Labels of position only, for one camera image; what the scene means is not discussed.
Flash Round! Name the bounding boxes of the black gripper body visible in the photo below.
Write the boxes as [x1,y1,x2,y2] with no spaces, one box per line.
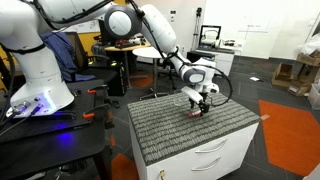
[195,91,211,108]

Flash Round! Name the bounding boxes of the red marker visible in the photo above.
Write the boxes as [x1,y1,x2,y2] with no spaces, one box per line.
[186,110,203,119]

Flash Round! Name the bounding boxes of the clear drinking glass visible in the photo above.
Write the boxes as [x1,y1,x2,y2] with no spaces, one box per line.
[172,94,190,108]

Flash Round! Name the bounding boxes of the grey carpet mat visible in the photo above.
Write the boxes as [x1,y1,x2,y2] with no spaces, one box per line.
[127,91,261,167]

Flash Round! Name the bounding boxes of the white storage cabinet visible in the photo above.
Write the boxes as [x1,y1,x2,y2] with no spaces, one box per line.
[213,49,236,78]

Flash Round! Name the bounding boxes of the black storage cabinet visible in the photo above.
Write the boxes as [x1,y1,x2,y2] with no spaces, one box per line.
[186,49,205,68]

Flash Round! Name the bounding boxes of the white drawer cabinet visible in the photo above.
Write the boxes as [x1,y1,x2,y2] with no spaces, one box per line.
[130,121,260,180]

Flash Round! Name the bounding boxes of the black 3D printer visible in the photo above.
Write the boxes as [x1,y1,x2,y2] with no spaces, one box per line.
[198,24,223,52]

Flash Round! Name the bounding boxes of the round white table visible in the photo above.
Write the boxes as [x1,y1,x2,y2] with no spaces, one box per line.
[132,46,174,101]

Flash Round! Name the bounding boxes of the black tripod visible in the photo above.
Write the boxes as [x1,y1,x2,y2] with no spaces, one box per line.
[191,7,204,52]

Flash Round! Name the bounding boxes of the black computer tower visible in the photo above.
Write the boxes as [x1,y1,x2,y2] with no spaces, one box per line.
[107,59,128,98]

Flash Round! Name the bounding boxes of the open brown cardboard box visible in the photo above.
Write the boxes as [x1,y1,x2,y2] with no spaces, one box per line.
[270,61,295,89]

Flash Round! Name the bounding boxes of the wooden desk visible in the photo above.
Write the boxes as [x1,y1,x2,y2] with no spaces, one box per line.
[104,41,153,90]

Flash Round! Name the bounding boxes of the black red keyboard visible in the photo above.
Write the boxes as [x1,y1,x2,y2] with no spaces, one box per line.
[114,39,142,50]

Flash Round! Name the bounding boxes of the black chair with jacket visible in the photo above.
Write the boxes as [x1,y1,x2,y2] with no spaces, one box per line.
[64,31,129,98]

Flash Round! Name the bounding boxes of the large brown cardboard box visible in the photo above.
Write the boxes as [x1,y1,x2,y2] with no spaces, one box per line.
[287,63,320,98]

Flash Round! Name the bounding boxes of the white storage bin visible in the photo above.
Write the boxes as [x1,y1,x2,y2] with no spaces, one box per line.
[307,83,320,112]

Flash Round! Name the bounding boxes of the flat brown cardboard box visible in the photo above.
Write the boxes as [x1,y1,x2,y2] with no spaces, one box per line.
[295,49,320,68]

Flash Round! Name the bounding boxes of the black monitor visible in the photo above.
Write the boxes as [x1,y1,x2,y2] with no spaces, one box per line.
[98,19,118,44]

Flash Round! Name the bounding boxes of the clear plastic bag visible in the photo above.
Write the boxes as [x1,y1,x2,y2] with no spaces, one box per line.
[299,32,320,56]

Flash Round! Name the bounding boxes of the blue jacket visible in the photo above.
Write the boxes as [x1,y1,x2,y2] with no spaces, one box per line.
[39,31,97,83]

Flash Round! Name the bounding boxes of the black robot table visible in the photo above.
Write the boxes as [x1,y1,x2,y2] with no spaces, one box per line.
[0,78,116,180]

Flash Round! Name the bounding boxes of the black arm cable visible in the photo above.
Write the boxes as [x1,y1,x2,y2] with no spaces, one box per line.
[126,0,234,108]

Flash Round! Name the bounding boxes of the silver drawer handle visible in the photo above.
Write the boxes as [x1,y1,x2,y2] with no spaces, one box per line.
[194,138,229,155]
[190,156,222,173]

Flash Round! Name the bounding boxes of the black clamp orange handle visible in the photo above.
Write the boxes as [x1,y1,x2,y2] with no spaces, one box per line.
[81,102,112,121]
[86,84,110,101]

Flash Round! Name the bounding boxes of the white wall poster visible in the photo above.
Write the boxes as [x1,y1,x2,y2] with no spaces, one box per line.
[63,19,101,34]

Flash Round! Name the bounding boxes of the black base cables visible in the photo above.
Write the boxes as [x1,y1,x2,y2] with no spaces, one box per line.
[0,46,44,138]

